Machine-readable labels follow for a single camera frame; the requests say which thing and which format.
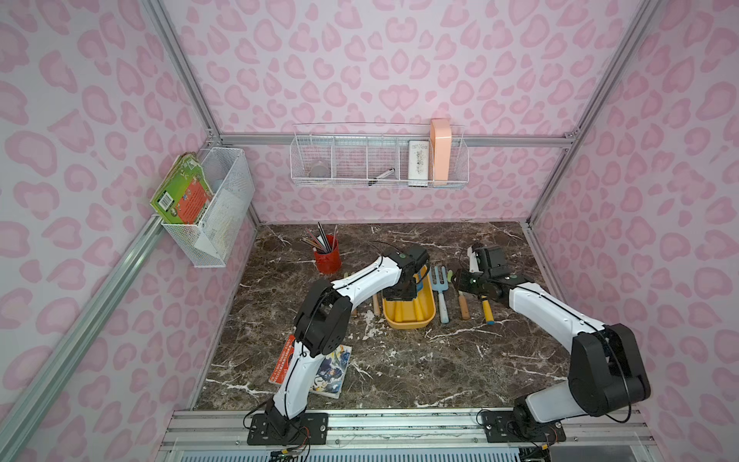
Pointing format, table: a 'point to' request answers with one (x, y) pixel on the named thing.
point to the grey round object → (318, 170)
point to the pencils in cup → (319, 242)
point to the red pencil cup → (329, 263)
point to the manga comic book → (330, 376)
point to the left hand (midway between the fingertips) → (405, 293)
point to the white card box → (418, 163)
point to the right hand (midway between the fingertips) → (454, 276)
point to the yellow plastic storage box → (402, 315)
